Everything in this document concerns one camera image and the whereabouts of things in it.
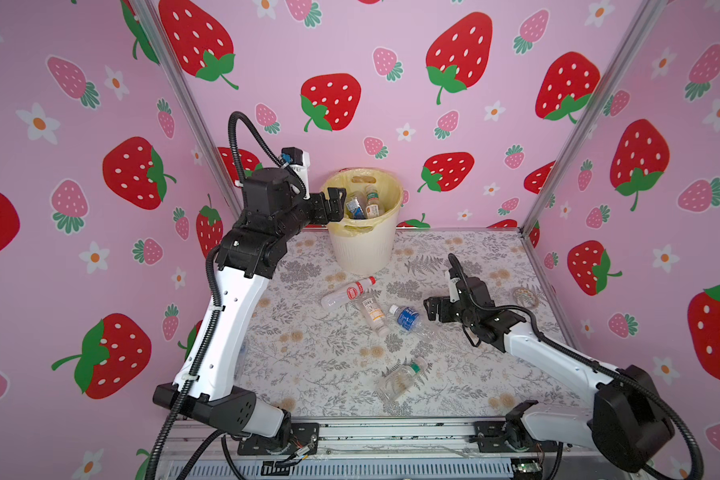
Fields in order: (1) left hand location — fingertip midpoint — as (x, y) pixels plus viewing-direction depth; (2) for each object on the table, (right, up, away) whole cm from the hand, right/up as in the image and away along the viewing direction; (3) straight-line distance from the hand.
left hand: (328, 189), depth 64 cm
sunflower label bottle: (+10, +2, +34) cm, 36 cm away
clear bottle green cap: (+17, -50, +20) cm, 57 cm away
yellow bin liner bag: (+16, +8, +37) cm, 41 cm away
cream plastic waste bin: (+7, -11, +32) cm, 34 cm away
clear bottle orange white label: (+10, -32, +27) cm, 43 cm away
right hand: (+29, -27, +22) cm, 45 cm away
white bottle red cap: (-1, -28, +33) cm, 43 cm away
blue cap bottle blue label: (+4, +2, +37) cm, 38 cm away
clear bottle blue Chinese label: (+22, -34, +27) cm, 49 cm away
